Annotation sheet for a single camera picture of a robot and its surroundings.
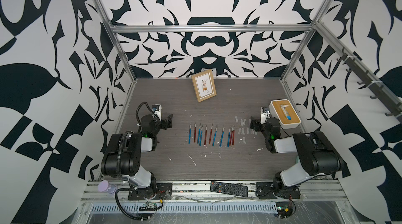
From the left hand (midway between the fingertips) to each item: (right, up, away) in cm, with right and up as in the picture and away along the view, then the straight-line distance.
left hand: (161, 111), depth 94 cm
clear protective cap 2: (+48, -16, -5) cm, 51 cm away
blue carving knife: (+22, -13, 0) cm, 26 cm away
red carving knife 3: (+43, -14, -1) cm, 45 cm away
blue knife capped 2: (+36, -15, -2) cm, 39 cm away
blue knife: (+17, -13, -1) cm, 22 cm away
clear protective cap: (+48, -7, +3) cm, 49 cm away
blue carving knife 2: (+31, -14, -2) cm, 35 cm away
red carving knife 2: (+41, -14, -3) cm, 43 cm away
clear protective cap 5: (+54, -11, -1) cm, 55 cm away
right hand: (+59, -2, +1) cm, 59 cm away
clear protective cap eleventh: (+46, -6, +5) cm, 46 cm away
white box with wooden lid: (+74, +1, +2) cm, 74 cm away
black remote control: (+37, -34, -20) cm, 54 cm away
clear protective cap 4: (+48, -12, -1) cm, 50 cm away
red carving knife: (+26, -16, -3) cm, 31 cm away
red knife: (+20, -12, -1) cm, 23 cm away
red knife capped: (+29, -13, -1) cm, 32 cm away
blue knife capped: (+24, -14, -1) cm, 27 cm away
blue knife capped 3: (+40, -15, -3) cm, 42 cm away
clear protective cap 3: (+46, -11, 0) cm, 48 cm away
